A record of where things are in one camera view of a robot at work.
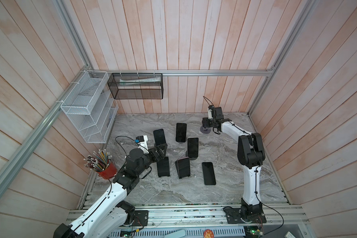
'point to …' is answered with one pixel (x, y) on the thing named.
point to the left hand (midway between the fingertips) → (162, 148)
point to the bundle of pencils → (98, 160)
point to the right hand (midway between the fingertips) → (205, 120)
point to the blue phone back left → (159, 137)
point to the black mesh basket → (136, 86)
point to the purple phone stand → (205, 130)
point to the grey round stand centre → (193, 158)
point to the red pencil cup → (109, 173)
